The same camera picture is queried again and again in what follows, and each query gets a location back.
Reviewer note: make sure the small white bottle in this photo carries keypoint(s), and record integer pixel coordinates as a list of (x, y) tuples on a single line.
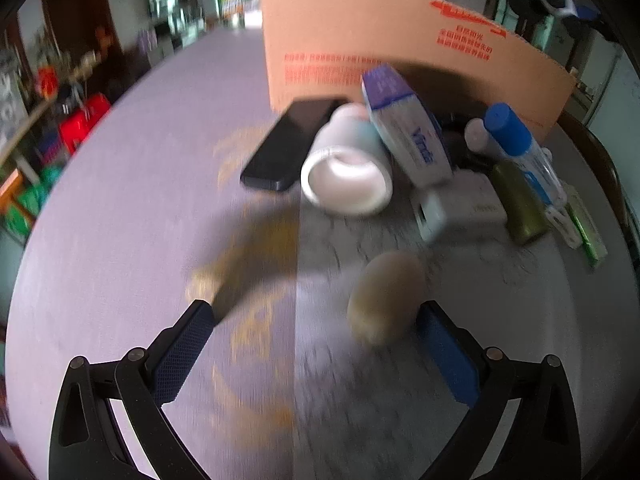
[(477, 137)]

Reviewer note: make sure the red plastic stool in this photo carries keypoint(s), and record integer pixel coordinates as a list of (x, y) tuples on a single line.
[(80, 127)]

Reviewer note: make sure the green carton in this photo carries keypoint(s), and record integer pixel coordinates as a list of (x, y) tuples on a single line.
[(231, 5)]

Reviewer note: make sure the white cylindrical container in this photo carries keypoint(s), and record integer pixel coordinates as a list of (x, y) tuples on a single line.
[(345, 180)]

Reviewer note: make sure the brown wooden door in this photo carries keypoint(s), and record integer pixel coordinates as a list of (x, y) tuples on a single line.
[(75, 5)]

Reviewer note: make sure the green packet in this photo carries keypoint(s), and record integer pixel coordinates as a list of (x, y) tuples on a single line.
[(590, 235)]

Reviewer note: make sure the red bag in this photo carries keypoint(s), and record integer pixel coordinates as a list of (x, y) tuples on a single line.
[(48, 82)]

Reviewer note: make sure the brown cardboard box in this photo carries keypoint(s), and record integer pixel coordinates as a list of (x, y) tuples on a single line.
[(325, 25)]

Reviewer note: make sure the white plastic clip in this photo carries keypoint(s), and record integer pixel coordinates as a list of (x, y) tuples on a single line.
[(562, 225)]

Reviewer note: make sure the grey floral desktop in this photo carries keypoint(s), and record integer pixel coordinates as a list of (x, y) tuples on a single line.
[(125, 210)]

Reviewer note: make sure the clear bottle with blue cap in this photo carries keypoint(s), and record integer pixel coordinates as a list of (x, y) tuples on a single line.
[(515, 135)]

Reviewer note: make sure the brown potato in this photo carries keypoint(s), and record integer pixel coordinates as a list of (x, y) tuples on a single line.
[(385, 295)]

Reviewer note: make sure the white charger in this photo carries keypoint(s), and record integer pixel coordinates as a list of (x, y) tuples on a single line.
[(475, 200)]

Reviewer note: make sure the olive green cylinder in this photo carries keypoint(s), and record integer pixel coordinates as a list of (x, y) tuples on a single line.
[(520, 205)]

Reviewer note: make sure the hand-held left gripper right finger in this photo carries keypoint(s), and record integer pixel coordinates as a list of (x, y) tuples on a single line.
[(447, 355)]

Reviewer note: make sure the black smartphone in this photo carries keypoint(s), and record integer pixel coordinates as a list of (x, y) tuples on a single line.
[(285, 145)]

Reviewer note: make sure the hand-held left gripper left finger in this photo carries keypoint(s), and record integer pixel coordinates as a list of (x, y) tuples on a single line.
[(182, 350)]

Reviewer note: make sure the dark wooden chair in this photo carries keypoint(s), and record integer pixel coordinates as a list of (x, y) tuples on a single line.
[(600, 160)]

